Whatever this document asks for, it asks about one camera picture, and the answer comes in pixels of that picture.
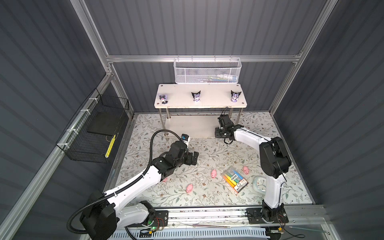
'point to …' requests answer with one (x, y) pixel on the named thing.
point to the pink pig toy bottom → (189, 188)
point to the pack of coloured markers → (234, 179)
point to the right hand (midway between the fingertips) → (219, 132)
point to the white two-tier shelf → (193, 110)
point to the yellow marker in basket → (113, 139)
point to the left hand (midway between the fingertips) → (191, 151)
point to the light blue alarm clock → (259, 184)
